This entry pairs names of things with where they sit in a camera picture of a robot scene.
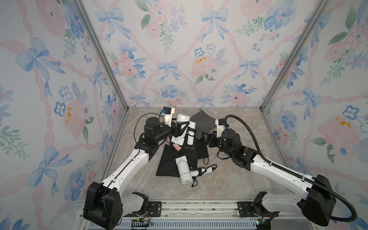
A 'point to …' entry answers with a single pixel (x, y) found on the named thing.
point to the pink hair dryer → (178, 147)
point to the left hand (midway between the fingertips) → (185, 120)
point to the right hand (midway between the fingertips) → (202, 126)
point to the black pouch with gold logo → (195, 151)
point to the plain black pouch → (168, 166)
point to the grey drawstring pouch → (204, 123)
